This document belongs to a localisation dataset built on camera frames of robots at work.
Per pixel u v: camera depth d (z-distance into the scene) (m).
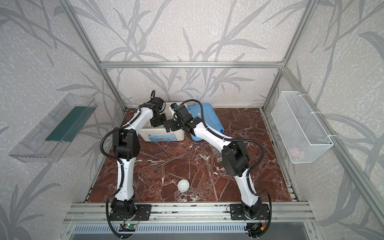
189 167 0.89
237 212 0.74
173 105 0.79
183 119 0.69
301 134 0.61
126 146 0.60
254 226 0.75
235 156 0.53
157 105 0.79
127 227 0.71
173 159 0.93
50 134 0.65
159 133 0.94
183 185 0.82
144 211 0.74
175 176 0.86
